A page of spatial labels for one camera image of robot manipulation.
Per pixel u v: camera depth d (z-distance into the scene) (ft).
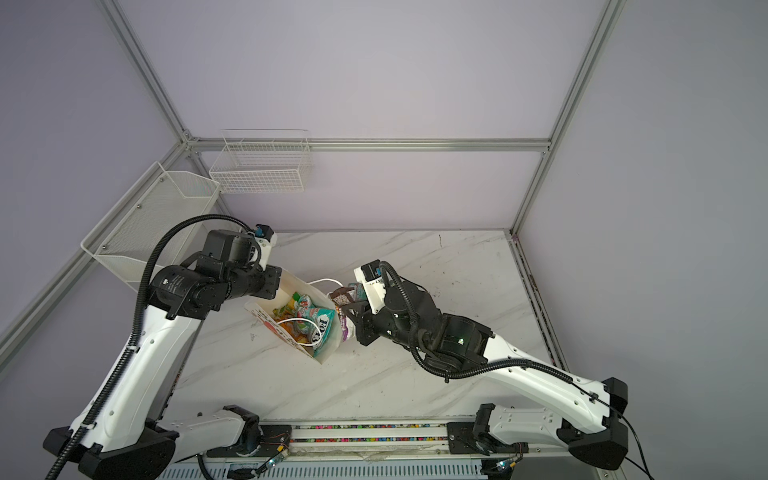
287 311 2.74
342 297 1.91
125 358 1.24
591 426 1.27
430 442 2.45
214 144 2.99
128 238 2.34
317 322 2.46
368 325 1.73
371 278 1.67
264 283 1.97
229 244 1.57
